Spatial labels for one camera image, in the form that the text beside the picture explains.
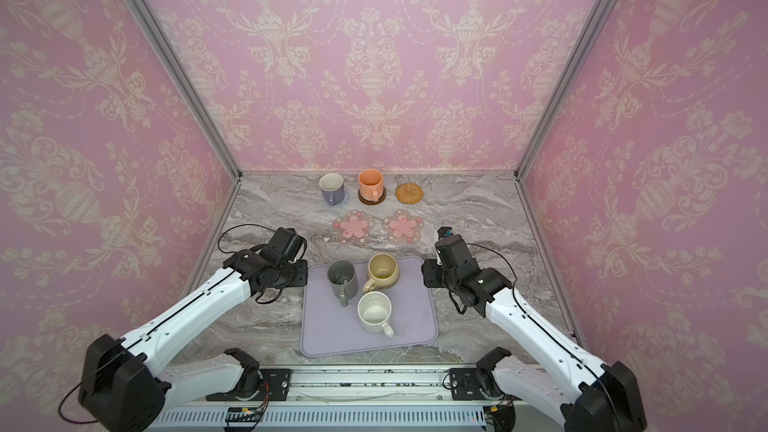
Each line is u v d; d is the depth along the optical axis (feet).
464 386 2.39
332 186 3.54
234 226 2.26
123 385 1.27
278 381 2.45
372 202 3.54
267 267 1.90
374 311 2.81
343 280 2.96
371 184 3.47
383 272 3.02
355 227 3.46
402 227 3.47
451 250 1.96
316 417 5.22
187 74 3.02
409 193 3.78
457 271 1.94
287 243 2.09
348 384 2.49
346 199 3.70
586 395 1.28
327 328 2.74
